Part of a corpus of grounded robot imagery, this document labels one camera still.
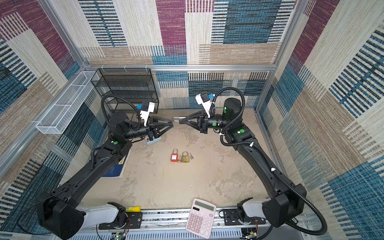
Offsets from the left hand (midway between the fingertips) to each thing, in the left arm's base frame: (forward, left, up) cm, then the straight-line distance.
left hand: (172, 123), depth 62 cm
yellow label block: (-24, +22, -38) cm, 50 cm away
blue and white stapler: (+17, +17, -38) cm, 45 cm away
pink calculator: (-28, -12, -37) cm, 48 cm away
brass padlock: (+3, -4, -38) cm, 39 cm away
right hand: (-1, -5, +2) cm, 5 cm away
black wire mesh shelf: (+51, +32, -18) cm, 62 cm away
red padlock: (+5, +3, -37) cm, 38 cm away
